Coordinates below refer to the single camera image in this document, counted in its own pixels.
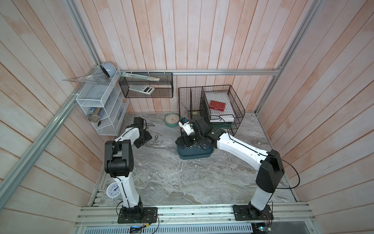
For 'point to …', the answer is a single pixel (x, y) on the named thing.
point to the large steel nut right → (156, 137)
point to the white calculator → (145, 89)
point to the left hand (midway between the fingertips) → (146, 141)
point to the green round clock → (171, 120)
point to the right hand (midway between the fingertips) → (181, 138)
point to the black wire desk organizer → (194, 102)
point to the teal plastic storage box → (195, 151)
